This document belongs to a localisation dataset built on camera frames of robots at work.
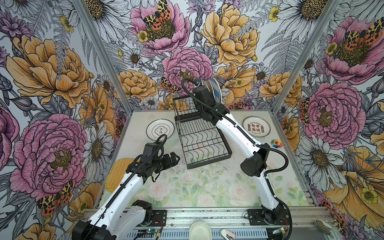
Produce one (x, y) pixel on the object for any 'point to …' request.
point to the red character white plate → (256, 126)
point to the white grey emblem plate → (159, 127)
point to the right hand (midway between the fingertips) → (205, 97)
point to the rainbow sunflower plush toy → (277, 143)
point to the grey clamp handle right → (325, 227)
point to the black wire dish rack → (202, 142)
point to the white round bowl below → (200, 230)
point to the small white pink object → (227, 234)
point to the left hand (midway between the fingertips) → (172, 165)
